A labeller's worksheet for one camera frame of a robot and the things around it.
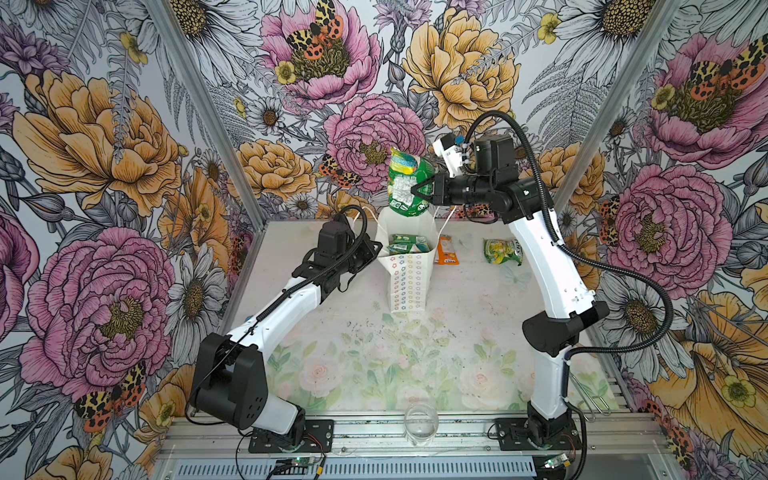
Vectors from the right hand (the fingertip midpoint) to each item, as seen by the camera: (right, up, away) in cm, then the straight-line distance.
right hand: (416, 199), depth 68 cm
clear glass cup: (+2, -55, +9) cm, 56 cm away
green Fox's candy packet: (-1, -10, +17) cm, 19 cm away
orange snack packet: (+14, -12, +41) cm, 44 cm away
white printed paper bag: (-1, -18, +17) cm, 25 cm away
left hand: (-8, -12, +14) cm, 20 cm away
